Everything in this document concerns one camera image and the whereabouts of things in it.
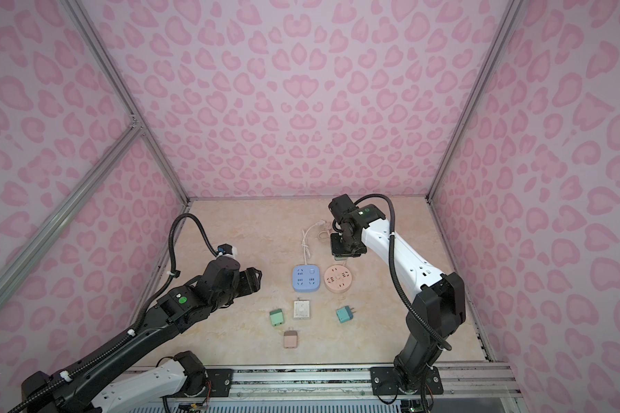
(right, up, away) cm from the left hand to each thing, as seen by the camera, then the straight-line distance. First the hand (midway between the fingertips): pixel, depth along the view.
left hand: (260, 276), depth 76 cm
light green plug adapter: (+4, -15, +8) cm, 18 cm away
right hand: (+23, +7, +5) cm, 25 cm away
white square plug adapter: (+12, -13, +8) cm, 19 cm away
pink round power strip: (+24, -4, +16) cm, 29 cm away
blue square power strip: (+13, -4, +16) cm, 21 cm away
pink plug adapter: (+8, -20, +4) cm, 23 cm away
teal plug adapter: (+26, -14, +8) cm, 31 cm away
